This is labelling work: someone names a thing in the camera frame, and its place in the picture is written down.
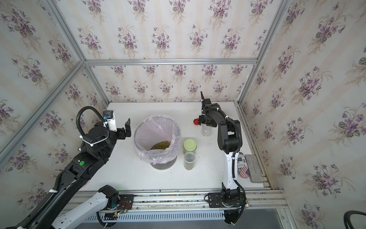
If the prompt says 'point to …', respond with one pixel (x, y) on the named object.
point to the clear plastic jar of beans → (206, 130)
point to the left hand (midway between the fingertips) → (118, 120)
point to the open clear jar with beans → (189, 160)
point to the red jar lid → (196, 121)
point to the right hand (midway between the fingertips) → (208, 124)
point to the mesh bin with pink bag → (157, 139)
